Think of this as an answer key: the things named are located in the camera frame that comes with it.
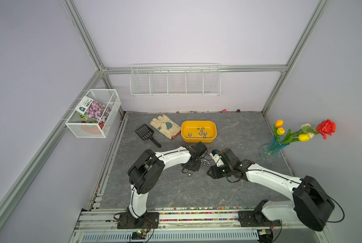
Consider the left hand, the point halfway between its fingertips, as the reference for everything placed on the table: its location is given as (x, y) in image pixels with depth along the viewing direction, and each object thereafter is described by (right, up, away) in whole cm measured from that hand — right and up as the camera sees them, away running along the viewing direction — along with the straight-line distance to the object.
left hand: (193, 168), depth 90 cm
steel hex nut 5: (+10, +2, +1) cm, 10 cm away
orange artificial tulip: (+42, +27, -16) cm, 52 cm away
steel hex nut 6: (-2, -4, -2) cm, 5 cm away
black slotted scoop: (-34, +20, +19) cm, 44 cm away
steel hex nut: (+8, +23, +22) cm, 33 cm away
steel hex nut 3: (+9, +20, +18) cm, 29 cm away
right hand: (+9, 0, -5) cm, 10 cm away
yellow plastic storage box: (+2, +22, +19) cm, 29 cm away
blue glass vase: (+49, +9, +3) cm, 50 cm away
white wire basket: (-55, +26, -19) cm, 64 cm away
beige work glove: (-19, +25, +22) cm, 38 cm away
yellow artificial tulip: (+41, +23, -19) cm, 51 cm away
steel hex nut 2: (-2, +20, +16) cm, 25 cm away
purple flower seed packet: (-50, +33, -16) cm, 62 cm away
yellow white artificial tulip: (+52, +20, -20) cm, 59 cm away
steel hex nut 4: (+5, +2, +1) cm, 6 cm away
